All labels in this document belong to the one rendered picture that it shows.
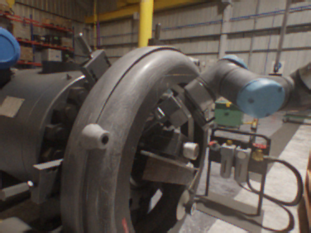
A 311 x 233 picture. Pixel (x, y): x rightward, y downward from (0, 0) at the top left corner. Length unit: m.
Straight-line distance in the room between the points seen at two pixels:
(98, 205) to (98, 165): 0.08
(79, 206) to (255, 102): 0.44
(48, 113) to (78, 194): 0.37
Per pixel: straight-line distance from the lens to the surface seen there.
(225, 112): 4.03
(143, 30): 4.48
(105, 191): 0.47
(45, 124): 0.77
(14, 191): 0.51
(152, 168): 0.56
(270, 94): 0.52
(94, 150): 0.45
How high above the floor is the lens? 0.87
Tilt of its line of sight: 10 degrees down
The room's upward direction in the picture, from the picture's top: 3 degrees clockwise
